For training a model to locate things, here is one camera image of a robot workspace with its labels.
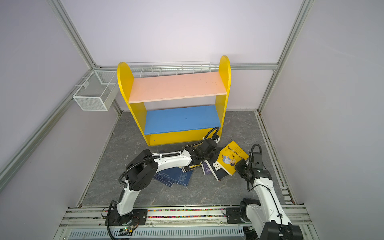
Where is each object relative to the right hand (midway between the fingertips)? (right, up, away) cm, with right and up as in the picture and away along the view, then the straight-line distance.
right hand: (237, 166), depth 85 cm
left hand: (-10, +6, +3) cm, 12 cm away
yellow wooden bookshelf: (-37, +24, +8) cm, 45 cm away
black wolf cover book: (-11, -3, -2) cm, 12 cm away
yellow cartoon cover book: (-3, +5, +5) cm, 7 cm away
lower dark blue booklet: (-39, -8, -2) cm, 40 cm away
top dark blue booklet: (-35, -5, -1) cm, 35 cm away
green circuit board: (-58, -28, -13) cm, 66 cm away
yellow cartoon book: (-29, -1, -1) cm, 29 cm away
